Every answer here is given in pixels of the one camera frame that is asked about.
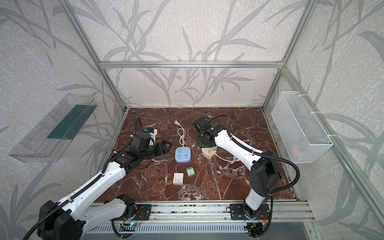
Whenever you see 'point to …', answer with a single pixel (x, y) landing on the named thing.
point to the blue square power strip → (182, 154)
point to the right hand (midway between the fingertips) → (202, 138)
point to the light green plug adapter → (190, 171)
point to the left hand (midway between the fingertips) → (169, 141)
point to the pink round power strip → (209, 152)
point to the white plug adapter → (178, 178)
